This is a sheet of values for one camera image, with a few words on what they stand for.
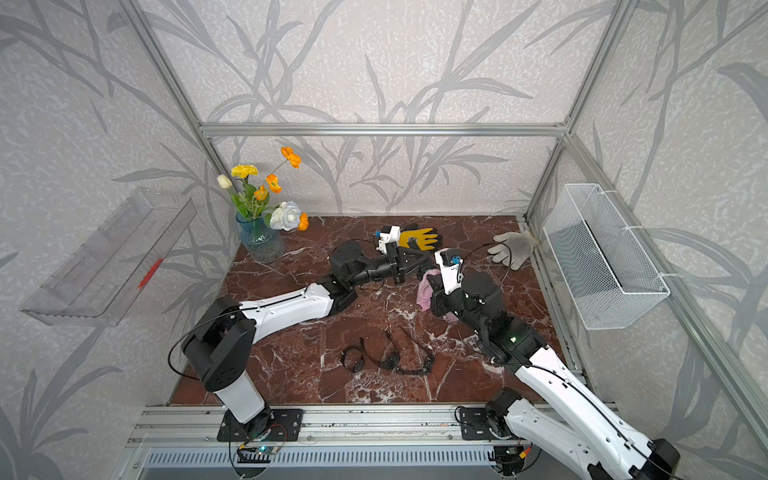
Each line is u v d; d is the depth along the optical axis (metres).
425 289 0.71
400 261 0.68
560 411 0.44
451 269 0.58
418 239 1.11
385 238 0.74
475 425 0.74
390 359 0.81
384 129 0.98
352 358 0.85
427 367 0.79
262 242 0.99
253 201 0.86
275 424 0.72
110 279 0.68
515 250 1.08
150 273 0.66
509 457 0.76
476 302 0.50
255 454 0.72
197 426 0.75
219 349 0.45
